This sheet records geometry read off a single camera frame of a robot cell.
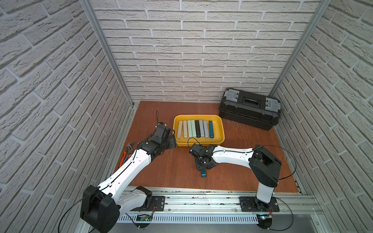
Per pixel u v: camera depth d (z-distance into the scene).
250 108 0.95
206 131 1.00
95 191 0.40
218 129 1.03
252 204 0.73
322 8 0.69
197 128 1.00
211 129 1.02
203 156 0.65
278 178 0.46
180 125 1.03
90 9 0.71
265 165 0.49
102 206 0.38
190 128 1.00
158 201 0.74
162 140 0.60
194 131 1.00
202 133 0.98
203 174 0.81
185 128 1.00
